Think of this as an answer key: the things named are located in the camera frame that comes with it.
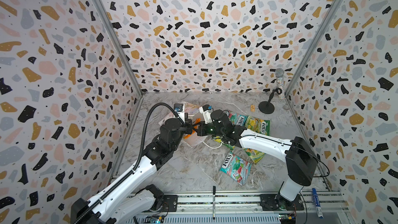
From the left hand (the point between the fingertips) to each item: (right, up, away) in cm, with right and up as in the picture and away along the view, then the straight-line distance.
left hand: (187, 111), depth 72 cm
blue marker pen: (+61, -43, +2) cm, 75 cm away
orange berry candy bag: (+4, -5, +6) cm, 9 cm away
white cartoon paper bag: (0, +1, +13) cm, 13 cm away
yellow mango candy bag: (+36, -25, +16) cm, 47 cm away
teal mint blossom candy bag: (+28, -6, +32) cm, 43 cm away
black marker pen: (+12, -43, +3) cm, 45 cm away
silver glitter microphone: (+51, +21, +18) cm, 58 cm away
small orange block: (+42, +1, +41) cm, 59 cm away
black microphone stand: (+52, +2, +41) cm, 67 cm away
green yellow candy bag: (+45, -11, +29) cm, 54 cm away
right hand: (0, -7, +4) cm, 8 cm away
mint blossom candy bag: (+25, -30, +11) cm, 41 cm away
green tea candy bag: (+14, -12, -1) cm, 19 cm away
